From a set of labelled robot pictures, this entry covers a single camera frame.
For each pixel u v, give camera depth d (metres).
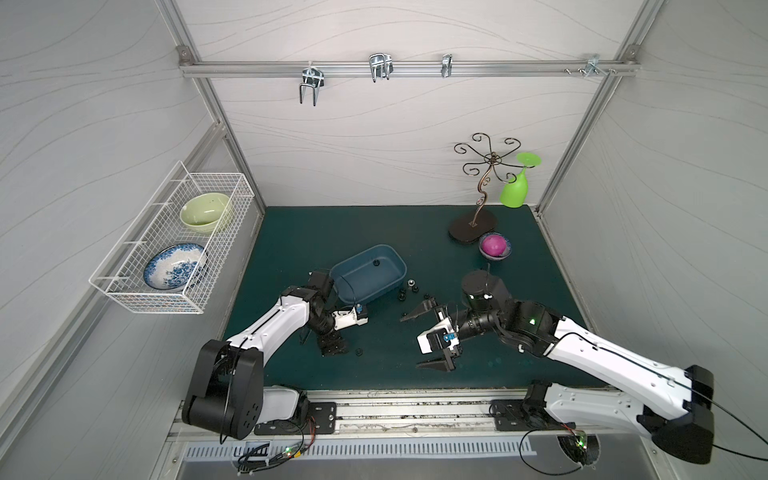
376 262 1.04
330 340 0.74
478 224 1.15
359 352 0.85
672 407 0.40
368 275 1.00
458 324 0.56
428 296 0.96
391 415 0.75
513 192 0.95
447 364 0.55
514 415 0.74
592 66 0.77
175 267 0.64
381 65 0.76
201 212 0.72
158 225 0.66
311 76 0.78
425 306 0.58
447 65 0.79
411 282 0.98
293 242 1.07
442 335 0.49
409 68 0.78
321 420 0.74
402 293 0.97
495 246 1.01
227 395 0.42
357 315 0.75
